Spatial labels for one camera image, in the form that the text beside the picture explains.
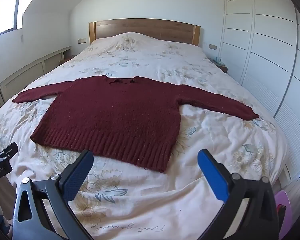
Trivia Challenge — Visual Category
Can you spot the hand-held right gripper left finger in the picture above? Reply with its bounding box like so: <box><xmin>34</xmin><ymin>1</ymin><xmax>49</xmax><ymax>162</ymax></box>
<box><xmin>12</xmin><ymin>149</ymin><xmax>94</xmax><ymax>240</ymax></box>

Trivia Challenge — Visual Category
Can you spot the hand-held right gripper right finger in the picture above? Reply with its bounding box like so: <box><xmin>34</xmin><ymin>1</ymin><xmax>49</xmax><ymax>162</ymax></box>
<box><xmin>197</xmin><ymin>149</ymin><xmax>282</xmax><ymax>240</ymax></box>

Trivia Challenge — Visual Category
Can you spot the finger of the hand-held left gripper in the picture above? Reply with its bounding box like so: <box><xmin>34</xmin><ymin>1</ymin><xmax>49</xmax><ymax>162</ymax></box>
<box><xmin>0</xmin><ymin>142</ymin><xmax>19</xmax><ymax>167</ymax></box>

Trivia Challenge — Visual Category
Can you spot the dark red knit sweater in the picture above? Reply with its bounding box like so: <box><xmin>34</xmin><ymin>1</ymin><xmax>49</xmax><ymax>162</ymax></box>
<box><xmin>12</xmin><ymin>75</ymin><xmax>259</xmax><ymax>173</ymax></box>

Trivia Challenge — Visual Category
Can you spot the floral cream duvet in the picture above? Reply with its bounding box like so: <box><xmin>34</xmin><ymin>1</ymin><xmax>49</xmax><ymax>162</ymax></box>
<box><xmin>0</xmin><ymin>32</ymin><xmax>288</xmax><ymax>240</ymax></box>

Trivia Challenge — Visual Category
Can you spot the low white window cabinet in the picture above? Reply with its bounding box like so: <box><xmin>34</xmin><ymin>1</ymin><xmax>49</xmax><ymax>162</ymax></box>
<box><xmin>0</xmin><ymin>46</ymin><xmax>72</xmax><ymax>120</ymax></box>

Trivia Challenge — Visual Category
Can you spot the pink plastic object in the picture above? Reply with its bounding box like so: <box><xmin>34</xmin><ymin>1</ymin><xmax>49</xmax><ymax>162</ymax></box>
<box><xmin>274</xmin><ymin>190</ymin><xmax>293</xmax><ymax>240</ymax></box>

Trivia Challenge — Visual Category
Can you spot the wooden nightstand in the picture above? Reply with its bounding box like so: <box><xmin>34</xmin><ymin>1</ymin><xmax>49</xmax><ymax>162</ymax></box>
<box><xmin>213</xmin><ymin>61</ymin><xmax>228</xmax><ymax>74</ymax></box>
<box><xmin>59</xmin><ymin>55</ymin><xmax>77</xmax><ymax>65</ymax></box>

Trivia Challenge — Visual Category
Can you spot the white wardrobe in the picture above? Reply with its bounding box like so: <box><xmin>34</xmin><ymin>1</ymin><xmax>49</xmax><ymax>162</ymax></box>
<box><xmin>219</xmin><ymin>0</ymin><xmax>300</xmax><ymax>188</ymax></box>

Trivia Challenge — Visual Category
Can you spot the window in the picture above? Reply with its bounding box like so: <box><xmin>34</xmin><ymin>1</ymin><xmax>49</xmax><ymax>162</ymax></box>
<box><xmin>0</xmin><ymin>0</ymin><xmax>49</xmax><ymax>39</ymax></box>

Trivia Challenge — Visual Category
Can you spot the wooden headboard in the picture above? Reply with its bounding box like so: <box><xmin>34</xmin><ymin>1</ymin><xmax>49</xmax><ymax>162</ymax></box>
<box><xmin>89</xmin><ymin>18</ymin><xmax>201</xmax><ymax>47</ymax></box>

